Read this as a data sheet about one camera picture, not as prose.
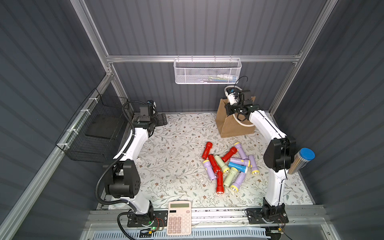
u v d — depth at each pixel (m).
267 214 0.66
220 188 0.81
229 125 0.98
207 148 0.97
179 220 0.72
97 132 0.73
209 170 0.88
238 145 0.99
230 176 0.85
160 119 0.79
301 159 0.76
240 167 0.87
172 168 0.91
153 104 0.80
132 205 0.54
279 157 0.53
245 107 0.72
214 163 0.90
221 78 0.92
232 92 0.82
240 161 0.91
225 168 0.88
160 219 0.72
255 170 0.87
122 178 0.46
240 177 0.86
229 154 0.94
